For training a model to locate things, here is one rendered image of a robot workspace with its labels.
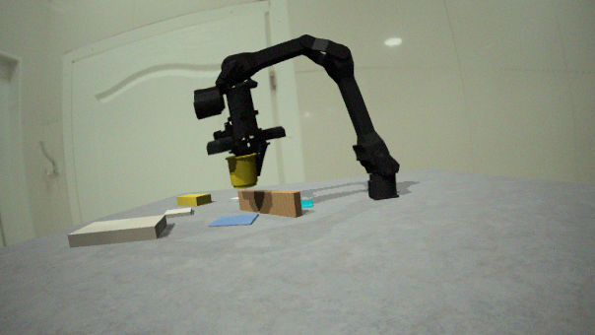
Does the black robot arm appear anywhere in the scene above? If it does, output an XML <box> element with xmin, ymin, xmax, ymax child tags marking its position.
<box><xmin>193</xmin><ymin>34</ymin><xmax>400</xmax><ymax>200</ymax></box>

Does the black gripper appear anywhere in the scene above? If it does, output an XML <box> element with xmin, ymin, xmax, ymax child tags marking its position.
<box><xmin>206</xmin><ymin>106</ymin><xmax>286</xmax><ymax>176</ymax></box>

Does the yellow rectangular block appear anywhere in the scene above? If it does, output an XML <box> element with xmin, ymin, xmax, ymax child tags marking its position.
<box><xmin>176</xmin><ymin>193</ymin><xmax>212</xmax><ymax>206</ymax></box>

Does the brown rectangular block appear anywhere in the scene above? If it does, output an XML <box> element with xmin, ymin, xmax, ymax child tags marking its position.
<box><xmin>238</xmin><ymin>189</ymin><xmax>302</xmax><ymax>218</ymax></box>

